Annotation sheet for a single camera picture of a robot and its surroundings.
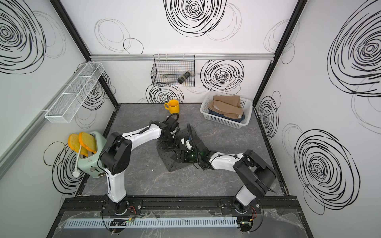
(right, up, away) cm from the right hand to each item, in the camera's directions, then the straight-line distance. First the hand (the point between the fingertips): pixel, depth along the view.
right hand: (175, 159), depth 82 cm
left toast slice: (-49, +11, -9) cm, 51 cm away
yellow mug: (-5, +32, +26) cm, 42 cm away
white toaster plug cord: (-48, -4, -10) cm, 49 cm away
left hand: (0, +4, +10) cm, 10 cm away
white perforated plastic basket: (+51, +32, +30) cm, 67 cm away
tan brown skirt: (+36, +32, +25) cm, 54 cm away
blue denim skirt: (+43, +21, +20) cm, 52 cm away
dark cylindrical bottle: (+3, +46, +7) cm, 47 cm away
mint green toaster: (-42, 0, -10) cm, 43 cm away
